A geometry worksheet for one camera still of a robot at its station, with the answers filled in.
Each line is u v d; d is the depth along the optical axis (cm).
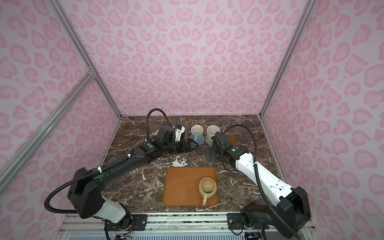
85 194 42
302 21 73
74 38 78
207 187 83
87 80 86
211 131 103
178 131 73
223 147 60
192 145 74
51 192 38
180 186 85
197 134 96
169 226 72
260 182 43
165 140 63
